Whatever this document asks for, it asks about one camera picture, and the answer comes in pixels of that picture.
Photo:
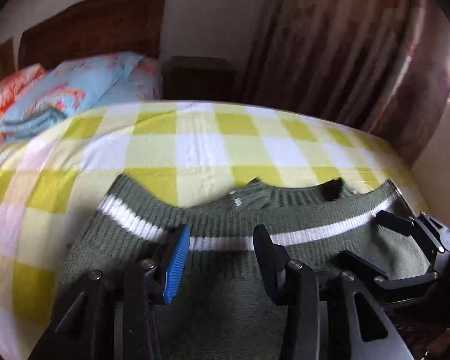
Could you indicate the large wooden headboard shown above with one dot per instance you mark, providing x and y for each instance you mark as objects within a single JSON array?
[{"x": 94, "y": 27}]

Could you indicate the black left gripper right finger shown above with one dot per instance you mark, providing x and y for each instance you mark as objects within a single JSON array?
[{"x": 272, "y": 260}]

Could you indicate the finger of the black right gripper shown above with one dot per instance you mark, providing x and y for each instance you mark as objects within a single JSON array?
[{"x": 362, "y": 268}]

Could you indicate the pink floral folded quilt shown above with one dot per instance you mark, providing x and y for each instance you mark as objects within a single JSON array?
[{"x": 15, "y": 85}]

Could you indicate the yellow checkered bed sheet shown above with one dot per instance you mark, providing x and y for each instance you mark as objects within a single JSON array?
[{"x": 184, "y": 153}]

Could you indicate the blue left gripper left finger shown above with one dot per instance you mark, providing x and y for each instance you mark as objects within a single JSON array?
[{"x": 174, "y": 261}]

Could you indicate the dark wooden nightstand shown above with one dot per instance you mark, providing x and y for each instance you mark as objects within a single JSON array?
[{"x": 198, "y": 78}]

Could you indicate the pink floral curtain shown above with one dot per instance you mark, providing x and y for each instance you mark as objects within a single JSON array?
[{"x": 380, "y": 66}]

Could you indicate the green white knit sweater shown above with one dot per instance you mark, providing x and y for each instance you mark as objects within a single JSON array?
[{"x": 221, "y": 310}]

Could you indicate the blue floral folded quilt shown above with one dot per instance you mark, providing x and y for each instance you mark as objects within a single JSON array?
[{"x": 74, "y": 86}]

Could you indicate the small wooden headboard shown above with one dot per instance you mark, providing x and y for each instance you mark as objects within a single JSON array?
[{"x": 0, "y": 65}]

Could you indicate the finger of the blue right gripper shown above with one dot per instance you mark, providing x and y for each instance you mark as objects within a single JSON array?
[{"x": 398, "y": 224}]

